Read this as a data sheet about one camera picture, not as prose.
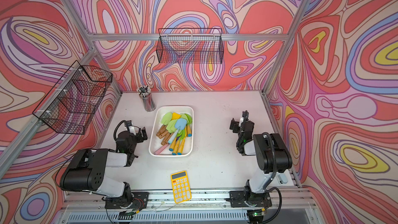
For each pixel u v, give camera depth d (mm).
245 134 737
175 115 1046
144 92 959
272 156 448
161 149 863
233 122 882
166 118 1026
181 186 765
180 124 986
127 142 715
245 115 801
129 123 798
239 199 724
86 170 457
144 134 863
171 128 959
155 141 919
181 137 934
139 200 729
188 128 955
